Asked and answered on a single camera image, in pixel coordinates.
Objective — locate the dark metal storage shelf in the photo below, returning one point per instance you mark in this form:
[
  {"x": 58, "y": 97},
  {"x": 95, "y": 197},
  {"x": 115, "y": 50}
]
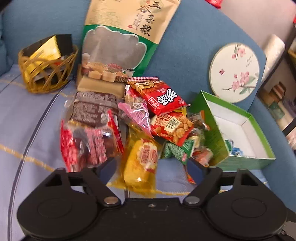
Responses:
[{"x": 277, "y": 92}]

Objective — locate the red clear wrapped snack pack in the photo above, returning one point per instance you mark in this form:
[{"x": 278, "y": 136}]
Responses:
[{"x": 83, "y": 146}]

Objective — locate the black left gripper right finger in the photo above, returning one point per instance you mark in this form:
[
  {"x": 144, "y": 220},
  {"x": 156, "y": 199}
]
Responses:
[{"x": 207, "y": 181}]

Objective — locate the gold woven wire basket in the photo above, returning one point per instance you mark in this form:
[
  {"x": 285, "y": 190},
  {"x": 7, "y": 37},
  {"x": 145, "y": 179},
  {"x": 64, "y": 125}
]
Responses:
[{"x": 44, "y": 76}]

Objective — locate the large green beige grain bag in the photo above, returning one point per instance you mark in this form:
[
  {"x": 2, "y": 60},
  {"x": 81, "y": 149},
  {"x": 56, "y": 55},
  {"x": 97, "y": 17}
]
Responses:
[{"x": 119, "y": 40}]

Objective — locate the green triangular snack packet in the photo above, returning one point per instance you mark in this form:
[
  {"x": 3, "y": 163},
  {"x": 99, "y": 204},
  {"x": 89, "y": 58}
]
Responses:
[{"x": 182, "y": 153}]

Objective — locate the red chinese snack packet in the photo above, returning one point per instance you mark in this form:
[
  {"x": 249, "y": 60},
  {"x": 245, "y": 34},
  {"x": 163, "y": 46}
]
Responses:
[{"x": 160, "y": 97}]

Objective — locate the orange barcode snack packet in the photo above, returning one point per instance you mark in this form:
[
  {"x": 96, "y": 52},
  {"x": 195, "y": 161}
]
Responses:
[{"x": 173, "y": 127}]

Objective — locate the blue fabric sofa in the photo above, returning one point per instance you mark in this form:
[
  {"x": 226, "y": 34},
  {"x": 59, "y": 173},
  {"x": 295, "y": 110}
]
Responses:
[{"x": 195, "y": 33}]

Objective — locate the black and gold box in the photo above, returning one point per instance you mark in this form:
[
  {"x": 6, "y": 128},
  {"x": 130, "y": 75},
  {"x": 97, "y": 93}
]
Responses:
[{"x": 51, "y": 48}]

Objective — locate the green white cardboard box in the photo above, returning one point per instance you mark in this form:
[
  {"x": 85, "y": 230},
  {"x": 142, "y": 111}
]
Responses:
[{"x": 235, "y": 138}]

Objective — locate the pink lemon snack packet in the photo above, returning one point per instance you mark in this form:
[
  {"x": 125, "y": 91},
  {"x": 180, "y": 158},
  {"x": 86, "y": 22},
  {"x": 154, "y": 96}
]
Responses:
[{"x": 134, "y": 111}]

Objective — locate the yellow snack cake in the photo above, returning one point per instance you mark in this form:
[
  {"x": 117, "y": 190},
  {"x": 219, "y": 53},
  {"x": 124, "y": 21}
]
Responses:
[{"x": 139, "y": 173}]

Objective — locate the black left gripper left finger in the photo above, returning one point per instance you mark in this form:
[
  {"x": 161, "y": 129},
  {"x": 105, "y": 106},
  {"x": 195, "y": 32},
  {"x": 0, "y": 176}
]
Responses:
[{"x": 96, "y": 180}]

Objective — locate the light blue striped sheet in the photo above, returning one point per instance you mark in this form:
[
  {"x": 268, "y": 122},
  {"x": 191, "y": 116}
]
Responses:
[{"x": 30, "y": 143}]

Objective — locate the brown chocolate snack pack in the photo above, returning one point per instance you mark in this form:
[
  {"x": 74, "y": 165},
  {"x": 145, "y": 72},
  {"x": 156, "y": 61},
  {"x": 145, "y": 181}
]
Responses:
[{"x": 91, "y": 108}]

